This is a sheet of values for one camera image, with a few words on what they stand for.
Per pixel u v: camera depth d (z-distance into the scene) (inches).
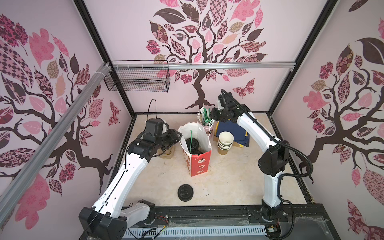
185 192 31.4
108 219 14.3
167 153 36.0
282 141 20.2
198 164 29.7
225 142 35.9
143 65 36.2
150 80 31.8
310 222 28.5
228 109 26.1
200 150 37.1
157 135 21.6
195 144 34.2
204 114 37.5
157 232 27.4
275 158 19.8
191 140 33.6
